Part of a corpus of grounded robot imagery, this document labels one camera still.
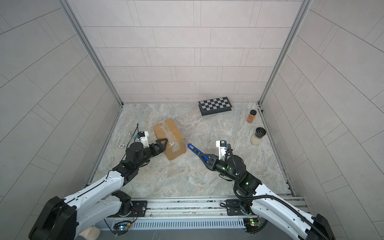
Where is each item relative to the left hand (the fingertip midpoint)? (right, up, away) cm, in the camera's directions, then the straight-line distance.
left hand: (167, 141), depth 81 cm
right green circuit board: (+42, -36, -12) cm, 56 cm away
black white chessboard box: (+29, +21, +31) cm, 48 cm away
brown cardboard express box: (+5, -1, -3) cm, 6 cm away
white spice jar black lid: (+52, -1, +9) cm, 53 cm away
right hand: (+17, -7, -12) cm, 22 cm away
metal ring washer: (-32, -5, +12) cm, 34 cm away
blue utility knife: (+17, -4, -10) cm, 20 cm away
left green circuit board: (-16, -35, -16) cm, 42 cm away
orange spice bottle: (+53, +12, +21) cm, 58 cm away
